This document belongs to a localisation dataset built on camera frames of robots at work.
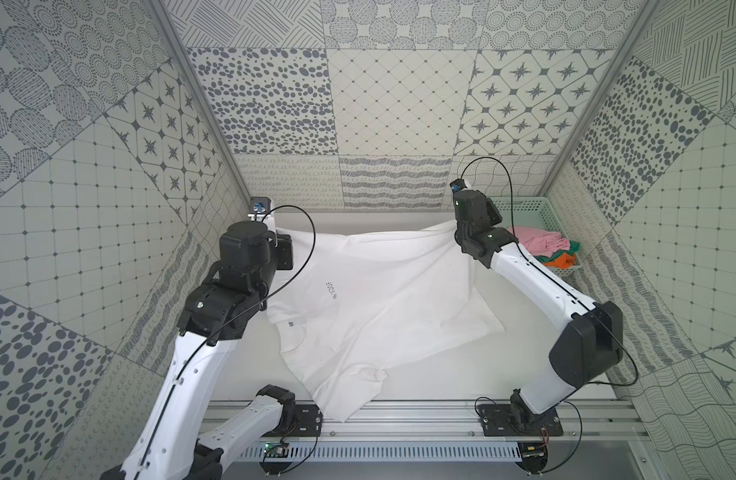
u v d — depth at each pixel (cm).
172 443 35
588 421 75
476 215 62
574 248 95
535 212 118
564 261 92
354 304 93
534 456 72
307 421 74
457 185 73
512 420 71
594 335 46
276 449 72
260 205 51
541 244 98
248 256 37
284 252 55
